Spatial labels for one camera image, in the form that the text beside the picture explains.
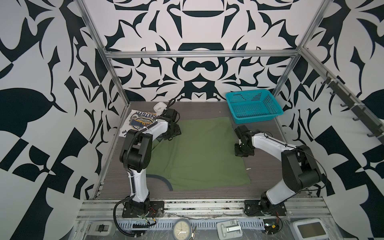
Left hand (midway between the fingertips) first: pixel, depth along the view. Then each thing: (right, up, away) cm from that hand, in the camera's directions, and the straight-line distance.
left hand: (175, 130), depth 98 cm
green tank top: (+18, -15, -5) cm, 24 cm away
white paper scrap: (+43, -21, -11) cm, 49 cm away
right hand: (+40, -13, -7) cm, 43 cm away
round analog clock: (+6, -40, -32) cm, 52 cm away
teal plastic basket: (+58, +17, +20) cm, 64 cm away
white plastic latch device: (+27, -41, -31) cm, 58 cm away
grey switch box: (-29, -39, -32) cm, 59 cm away
